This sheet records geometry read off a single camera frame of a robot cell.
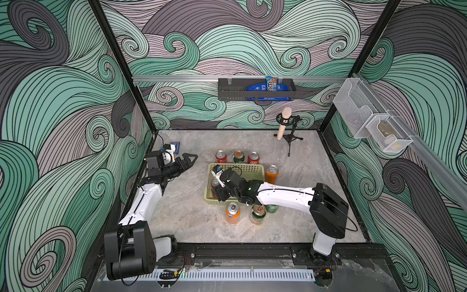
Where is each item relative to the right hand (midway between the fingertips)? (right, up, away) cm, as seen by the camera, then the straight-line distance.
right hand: (219, 184), depth 84 cm
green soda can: (+25, -11, -1) cm, 27 cm away
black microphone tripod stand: (+38, +32, +11) cm, 51 cm away
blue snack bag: (+22, +49, +9) cm, 54 cm away
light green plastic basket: (+15, +4, +14) cm, 21 cm away
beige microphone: (+34, +34, +7) cm, 49 cm away
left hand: (-13, +12, -1) cm, 18 cm away
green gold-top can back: (+10, +12, +11) cm, 20 cm away
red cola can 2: (+18, +11, +11) cm, 24 cm away
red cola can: (0, +12, +11) cm, 17 cm away
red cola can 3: (-2, +2, -4) cm, 4 cm away
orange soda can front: (+6, -10, -9) cm, 15 cm away
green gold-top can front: (+17, -10, -9) cm, 22 cm away
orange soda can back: (+26, +4, +4) cm, 27 cm away
